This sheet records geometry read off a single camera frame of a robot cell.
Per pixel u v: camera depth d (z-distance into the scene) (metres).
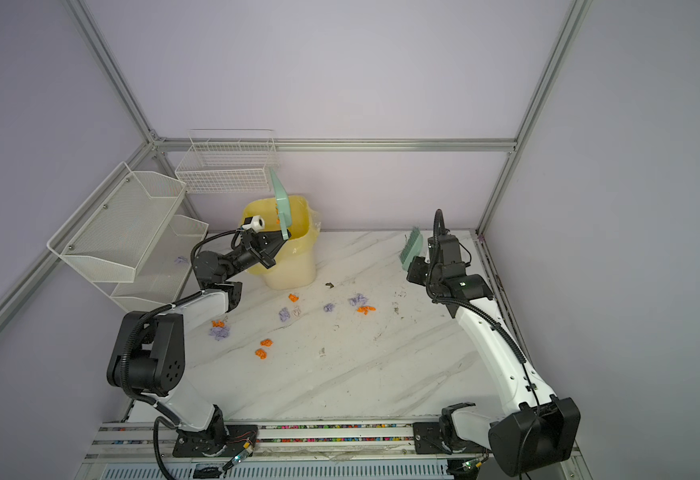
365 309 0.98
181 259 0.93
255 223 0.77
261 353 0.88
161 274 0.91
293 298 1.01
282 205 0.75
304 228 0.86
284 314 0.96
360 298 1.01
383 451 0.73
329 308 0.97
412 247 0.85
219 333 0.92
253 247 0.69
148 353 0.47
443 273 0.57
